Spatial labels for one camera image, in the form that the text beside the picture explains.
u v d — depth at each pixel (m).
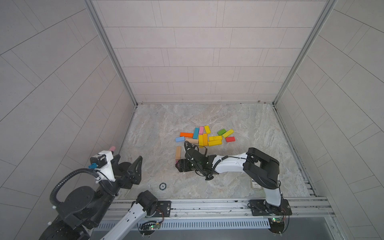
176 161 0.84
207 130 1.00
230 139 0.97
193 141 0.94
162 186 0.78
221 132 0.99
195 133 0.99
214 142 0.95
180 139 0.96
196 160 0.66
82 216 0.32
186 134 0.97
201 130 0.99
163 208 0.71
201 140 0.95
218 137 0.97
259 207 0.67
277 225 0.68
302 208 0.73
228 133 0.99
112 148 0.73
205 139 0.96
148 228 0.65
